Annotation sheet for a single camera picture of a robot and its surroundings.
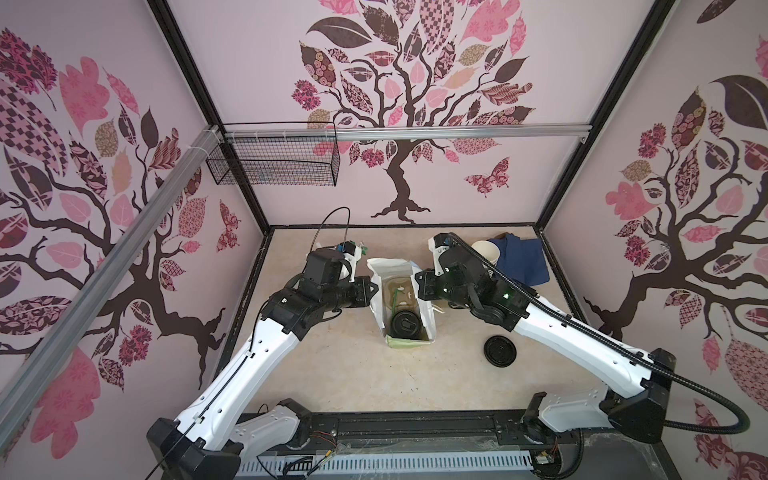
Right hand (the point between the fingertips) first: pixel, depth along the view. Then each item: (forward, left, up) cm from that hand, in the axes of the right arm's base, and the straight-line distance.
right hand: (414, 273), depth 71 cm
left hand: (-4, +9, -3) cm, 10 cm away
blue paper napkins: (+21, -40, -22) cm, 50 cm away
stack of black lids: (-9, -26, -27) cm, 39 cm away
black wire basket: (+44, +42, +6) cm, 61 cm away
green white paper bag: (+3, +7, -2) cm, 8 cm away
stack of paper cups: (+17, -25, -12) cm, 33 cm away
